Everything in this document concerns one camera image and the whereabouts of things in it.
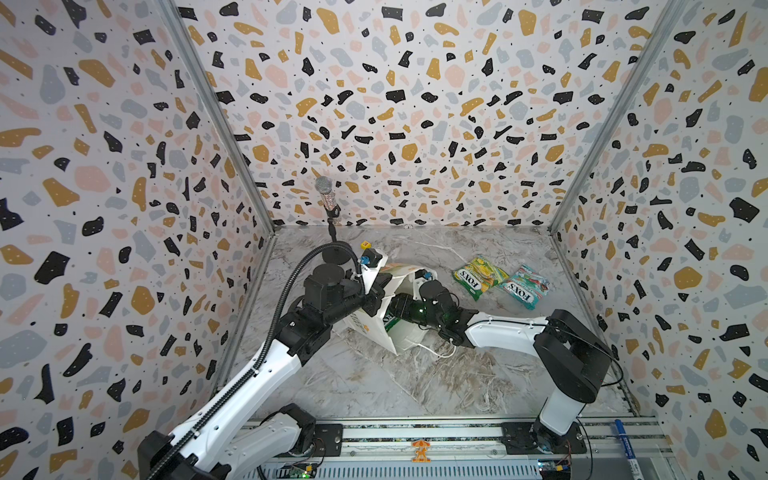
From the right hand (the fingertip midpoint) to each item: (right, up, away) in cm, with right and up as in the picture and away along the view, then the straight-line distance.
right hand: (381, 298), depth 82 cm
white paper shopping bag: (+6, -10, -1) cm, 12 cm away
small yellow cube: (-9, +16, +33) cm, 37 cm away
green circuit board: (-19, -40, -11) cm, 46 cm away
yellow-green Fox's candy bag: (+32, +5, +21) cm, 39 cm away
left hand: (+3, +8, -14) cm, 16 cm away
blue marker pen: (+60, -35, -11) cm, 71 cm away
